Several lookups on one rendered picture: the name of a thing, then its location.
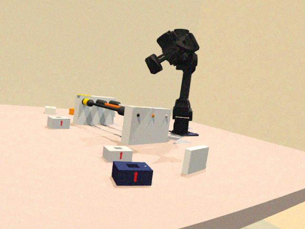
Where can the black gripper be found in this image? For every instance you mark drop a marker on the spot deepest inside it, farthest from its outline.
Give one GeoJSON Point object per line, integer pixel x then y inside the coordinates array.
{"type": "Point", "coordinates": [174, 54]}

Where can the small orange block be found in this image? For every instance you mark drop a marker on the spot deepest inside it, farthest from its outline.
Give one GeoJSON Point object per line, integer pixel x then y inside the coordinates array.
{"type": "Point", "coordinates": [71, 111]}

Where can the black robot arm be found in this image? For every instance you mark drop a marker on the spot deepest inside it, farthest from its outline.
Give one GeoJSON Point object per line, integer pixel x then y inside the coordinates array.
{"type": "Point", "coordinates": [182, 106]}

